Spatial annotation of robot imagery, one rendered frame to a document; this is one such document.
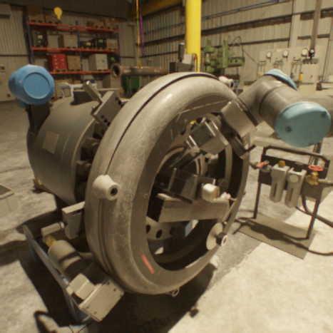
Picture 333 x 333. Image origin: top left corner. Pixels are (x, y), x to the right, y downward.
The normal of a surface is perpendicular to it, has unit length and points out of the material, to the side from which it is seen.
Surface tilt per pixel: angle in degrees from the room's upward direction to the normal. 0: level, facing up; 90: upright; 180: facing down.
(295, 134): 107
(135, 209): 90
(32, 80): 90
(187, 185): 65
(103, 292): 90
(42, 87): 90
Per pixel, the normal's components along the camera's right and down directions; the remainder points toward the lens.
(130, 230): 0.72, 0.24
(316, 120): 0.04, 0.62
